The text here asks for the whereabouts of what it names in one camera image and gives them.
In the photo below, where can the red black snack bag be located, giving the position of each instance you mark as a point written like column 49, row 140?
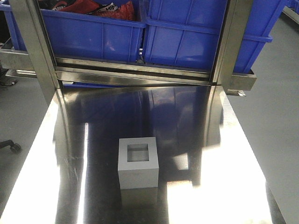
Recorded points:
column 77, row 5

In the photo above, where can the steel rack beside table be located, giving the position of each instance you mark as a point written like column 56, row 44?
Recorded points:
column 130, row 78

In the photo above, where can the red orange crinkled bag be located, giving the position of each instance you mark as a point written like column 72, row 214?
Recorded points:
column 126, row 11

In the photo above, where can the blue bin holding snack bags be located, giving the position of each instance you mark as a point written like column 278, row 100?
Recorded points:
column 77, row 37

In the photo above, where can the grey block with square hole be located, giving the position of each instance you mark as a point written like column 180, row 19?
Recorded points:
column 137, row 177

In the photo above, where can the black chair base castor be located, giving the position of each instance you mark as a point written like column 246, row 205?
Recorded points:
column 14, row 147

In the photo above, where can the large empty blue bin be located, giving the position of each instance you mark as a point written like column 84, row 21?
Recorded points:
column 168, row 44

